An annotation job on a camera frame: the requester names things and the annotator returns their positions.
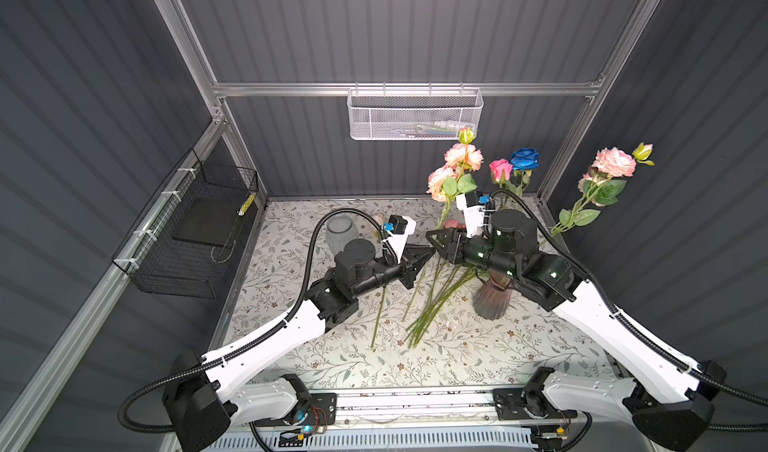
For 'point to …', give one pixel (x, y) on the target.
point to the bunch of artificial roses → (444, 282)
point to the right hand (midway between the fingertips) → (432, 237)
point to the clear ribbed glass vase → (340, 231)
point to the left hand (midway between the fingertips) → (436, 249)
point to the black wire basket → (183, 245)
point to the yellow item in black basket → (246, 204)
